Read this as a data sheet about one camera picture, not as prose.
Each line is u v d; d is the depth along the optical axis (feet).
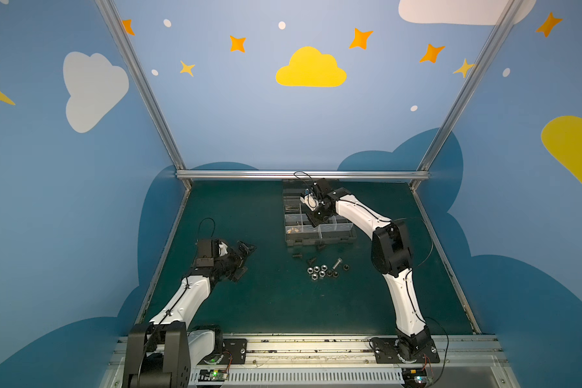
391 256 1.95
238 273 2.75
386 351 2.44
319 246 3.22
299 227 3.39
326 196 2.50
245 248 2.57
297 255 3.13
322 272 2.98
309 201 3.00
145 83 2.77
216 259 2.36
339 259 3.05
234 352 2.46
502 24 2.36
